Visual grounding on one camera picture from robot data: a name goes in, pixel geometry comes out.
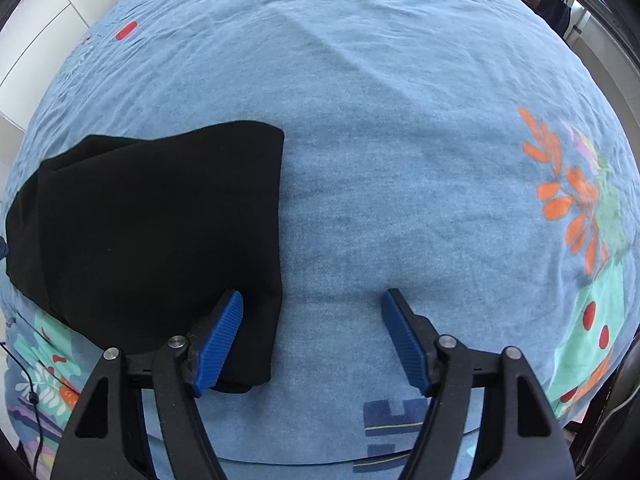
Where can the white wardrobe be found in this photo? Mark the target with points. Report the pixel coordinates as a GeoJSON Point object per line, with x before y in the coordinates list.
{"type": "Point", "coordinates": [40, 25]}

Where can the black pants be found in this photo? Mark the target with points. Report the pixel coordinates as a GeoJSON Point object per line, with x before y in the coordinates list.
{"type": "Point", "coordinates": [150, 235]}

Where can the blue printed blanket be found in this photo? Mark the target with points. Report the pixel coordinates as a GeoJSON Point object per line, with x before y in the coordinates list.
{"type": "Point", "coordinates": [400, 160]}

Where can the black chair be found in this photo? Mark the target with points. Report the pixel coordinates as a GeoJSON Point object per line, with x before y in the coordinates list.
{"type": "Point", "coordinates": [612, 410]}

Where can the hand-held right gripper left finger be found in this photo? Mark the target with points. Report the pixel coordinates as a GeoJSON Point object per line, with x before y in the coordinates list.
{"type": "Point", "coordinates": [220, 345]}

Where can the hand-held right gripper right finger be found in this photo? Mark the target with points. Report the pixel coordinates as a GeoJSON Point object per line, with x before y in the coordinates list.
{"type": "Point", "coordinates": [405, 340]}

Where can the black bag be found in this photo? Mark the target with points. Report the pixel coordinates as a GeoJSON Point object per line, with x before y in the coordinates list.
{"type": "Point", "coordinates": [555, 10]}

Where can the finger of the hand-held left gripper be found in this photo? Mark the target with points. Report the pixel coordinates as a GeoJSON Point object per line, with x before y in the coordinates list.
{"type": "Point", "coordinates": [2, 248]}

